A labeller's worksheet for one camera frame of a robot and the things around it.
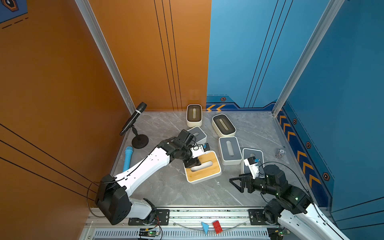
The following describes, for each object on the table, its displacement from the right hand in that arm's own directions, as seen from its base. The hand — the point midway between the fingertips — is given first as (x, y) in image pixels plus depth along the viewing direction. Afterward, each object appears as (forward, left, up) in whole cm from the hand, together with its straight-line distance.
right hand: (235, 179), depth 71 cm
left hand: (+13, +18, 0) cm, 22 cm away
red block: (-18, +8, -14) cm, 24 cm away
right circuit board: (-19, -19, -17) cm, 32 cm away
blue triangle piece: (-17, +14, -15) cm, 27 cm away
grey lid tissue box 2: (+24, -3, -13) cm, 27 cm away
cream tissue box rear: (+50, +21, -7) cm, 54 cm away
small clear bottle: (+20, -33, -10) cm, 40 cm away
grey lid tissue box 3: (+21, -13, -11) cm, 26 cm away
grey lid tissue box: (+33, +16, -10) cm, 38 cm away
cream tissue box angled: (+41, 0, -8) cm, 42 cm away
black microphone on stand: (+32, +56, -13) cm, 66 cm away
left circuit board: (-20, +40, -16) cm, 47 cm away
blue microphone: (+18, +62, -12) cm, 66 cm away
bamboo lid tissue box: (+6, +12, +1) cm, 13 cm away
